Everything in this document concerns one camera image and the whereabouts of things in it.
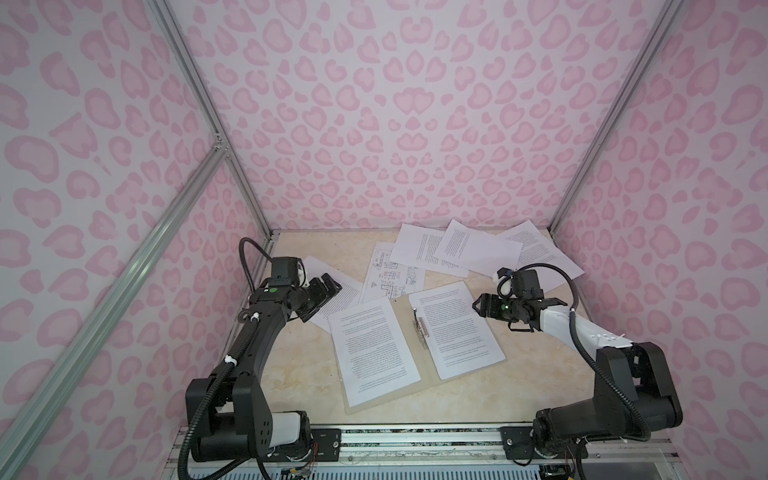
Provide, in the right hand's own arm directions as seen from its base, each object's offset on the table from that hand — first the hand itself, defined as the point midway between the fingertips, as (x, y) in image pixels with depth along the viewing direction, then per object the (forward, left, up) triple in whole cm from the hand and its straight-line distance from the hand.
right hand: (484, 303), depth 90 cm
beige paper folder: (-12, +19, -8) cm, 24 cm away
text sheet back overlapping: (+29, -4, -9) cm, 30 cm away
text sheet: (-8, +7, -8) cm, 13 cm away
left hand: (-1, +44, +8) cm, 45 cm away
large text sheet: (-14, +33, -8) cm, 37 cm away
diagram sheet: (+15, +29, -8) cm, 33 cm away
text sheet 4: (+29, -27, -8) cm, 40 cm away
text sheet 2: (+6, +43, -7) cm, 44 cm away
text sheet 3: (+28, +19, -7) cm, 35 cm away
